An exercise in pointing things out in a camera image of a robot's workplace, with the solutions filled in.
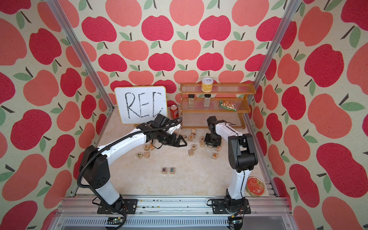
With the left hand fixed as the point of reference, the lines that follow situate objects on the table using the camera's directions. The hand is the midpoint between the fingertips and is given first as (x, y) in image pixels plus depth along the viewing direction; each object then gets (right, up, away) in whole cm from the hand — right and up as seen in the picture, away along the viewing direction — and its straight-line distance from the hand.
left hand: (182, 146), depth 79 cm
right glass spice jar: (+17, +29, +16) cm, 37 cm away
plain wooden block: (-24, -8, +14) cm, 29 cm away
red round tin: (+40, -22, -2) cm, 46 cm away
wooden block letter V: (-28, -8, +11) cm, 31 cm away
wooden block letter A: (+21, -8, +11) cm, 25 cm away
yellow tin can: (+15, +37, +8) cm, 41 cm away
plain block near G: (+6, -7, +16) cm, 18 cm away
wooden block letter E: (-6, -16, +6) cm, 18 cm away
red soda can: (-6, +21, +26) cm, 34 cm away
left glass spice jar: (+6, +28, +16) cm, 33 cm away
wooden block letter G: (+8, -3, +16) cm, 18 cm away
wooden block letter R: (-11, -15, +5) cm, 19 cm away
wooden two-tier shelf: (+46, +37, +36) cm, 69 cm away
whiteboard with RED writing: (-31, +26, +19) cm, 44 cm away
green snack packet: (+31, +25, +16) cm, 43 cm away
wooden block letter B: (-21, -4, +16) cm, 27 cm away
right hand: (+19, -3, +17) cm, 26 cm away
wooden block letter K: (-24, -4, +15) cm, 29 cm away
